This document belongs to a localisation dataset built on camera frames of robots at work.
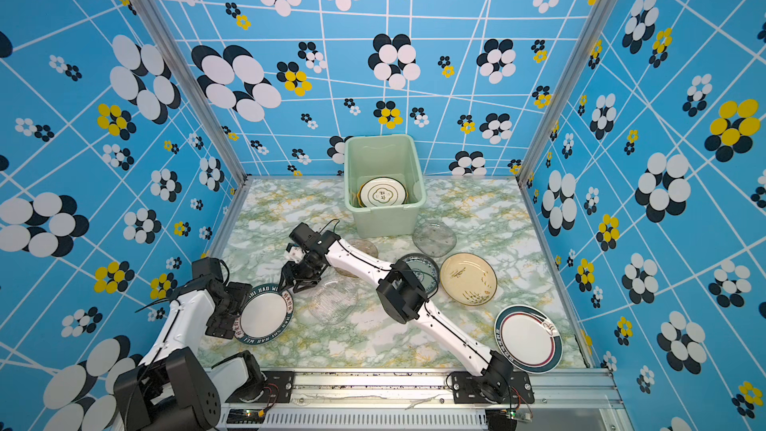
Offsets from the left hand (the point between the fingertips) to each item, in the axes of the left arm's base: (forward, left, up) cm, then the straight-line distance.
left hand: (244, 304), depth 85 cm
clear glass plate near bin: (+24, -57, -2) cm, 62 cm away
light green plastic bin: (+54, -42, +9) cm, 69 cm away
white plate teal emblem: (+45, -39, 0) cm, 60 cm away
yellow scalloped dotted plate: (+42, -30, 0) cm, 52 cm away
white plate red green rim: (-8, -80, -2) cm, 80 cm away
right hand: (+5, -11, -1) cm, 12 cm away
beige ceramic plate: (+9, -66, -2) cm, 67 cm away
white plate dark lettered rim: (-2, -6, -2) cm, 7 cm away
